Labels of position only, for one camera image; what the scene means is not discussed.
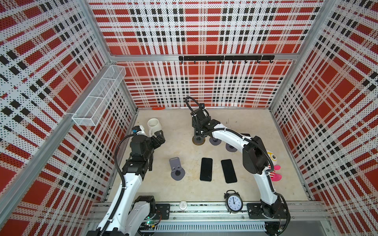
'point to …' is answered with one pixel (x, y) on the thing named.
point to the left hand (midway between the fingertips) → (159, 134)
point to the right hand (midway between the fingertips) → (201, 117)
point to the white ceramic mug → (154, 126)
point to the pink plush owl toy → (274, 176)
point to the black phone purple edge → (229, 171)
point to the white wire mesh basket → (91, 111)
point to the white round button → (183, 205)
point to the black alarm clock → (234, 201)
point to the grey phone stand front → (178, 173)
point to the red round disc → (158, 108)
